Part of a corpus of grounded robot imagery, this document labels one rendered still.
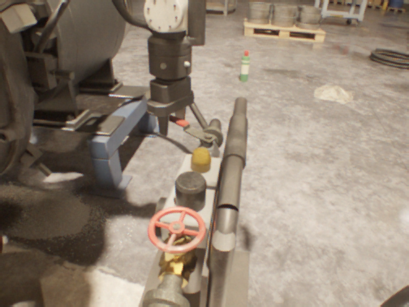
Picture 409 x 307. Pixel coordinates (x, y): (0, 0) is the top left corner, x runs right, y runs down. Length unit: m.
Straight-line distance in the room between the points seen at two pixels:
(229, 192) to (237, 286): 0.60
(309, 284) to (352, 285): 0.14
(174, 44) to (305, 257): 0.78
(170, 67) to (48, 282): 0.73
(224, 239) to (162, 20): 0.37
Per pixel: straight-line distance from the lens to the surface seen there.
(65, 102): 1.16
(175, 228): 0.34
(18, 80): 0.70
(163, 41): 0.53
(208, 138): 0.57
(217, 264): 0.29
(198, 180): 0.40
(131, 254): 0.95
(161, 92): 0.56
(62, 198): 1.21
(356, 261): 1.07
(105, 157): 1.07
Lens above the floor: 0.77
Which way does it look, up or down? 35 degrees down
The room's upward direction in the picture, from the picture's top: 3 degrees clockwise
